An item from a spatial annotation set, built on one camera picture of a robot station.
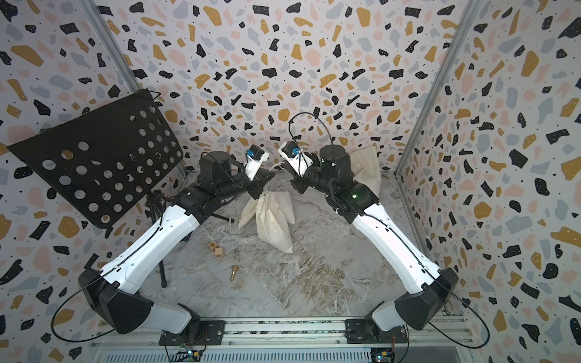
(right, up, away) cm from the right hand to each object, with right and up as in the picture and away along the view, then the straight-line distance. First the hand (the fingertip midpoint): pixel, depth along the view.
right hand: (286, 161), depth 65 cm
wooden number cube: (-33, -30, +27) cm, 52 cm away
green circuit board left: (-30, -60, +6) cm, 68 cm away
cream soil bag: (-6, -17, +18) cm, 25 cm away
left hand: (-4, -2, +5) cm, 7 cm away
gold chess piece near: (-22, -38, +23) cm, 50 cm away
